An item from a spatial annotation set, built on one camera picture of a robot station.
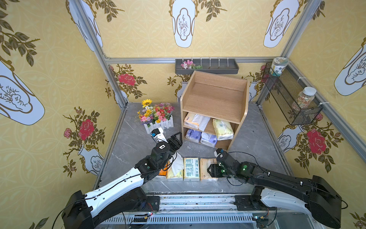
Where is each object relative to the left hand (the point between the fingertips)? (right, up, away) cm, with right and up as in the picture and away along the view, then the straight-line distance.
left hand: (174, 134), depth 76 cm
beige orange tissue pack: (+17, -18, +8) cm, 26 cm away
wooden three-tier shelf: (+20, +14, -1) cm, 24 cm away
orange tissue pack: (-7, -21, +1) cm, 22 cm away
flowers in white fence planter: (-15, +10, +17) cm, 25 cm away
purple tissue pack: (+11, -3, +19) cm, 22 cm away
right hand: (+21, -21, +7) cm, 30 cm away
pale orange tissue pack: (+12, +6, +6) cm, 15 cm away
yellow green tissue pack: (+27, +2, +2) cm, 27 cm away
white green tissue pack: (+9, -21, +4) cm, 23 cm away
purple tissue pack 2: (+20, -5, +14) cm, 25 cm away
